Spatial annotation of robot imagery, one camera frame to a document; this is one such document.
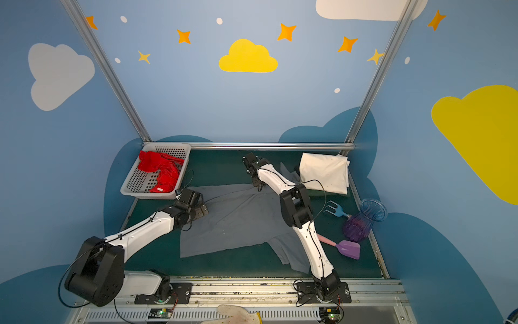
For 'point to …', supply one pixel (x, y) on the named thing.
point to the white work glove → (235, 315)
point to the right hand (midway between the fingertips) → (266, 178)
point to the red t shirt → (168, 167)
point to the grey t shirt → (243, 214)
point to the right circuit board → (330, 314)
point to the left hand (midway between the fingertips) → (199, 211)
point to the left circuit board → (160, 313)
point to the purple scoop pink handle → (349, 248)
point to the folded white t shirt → (332, 171)
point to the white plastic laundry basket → (137, 183)
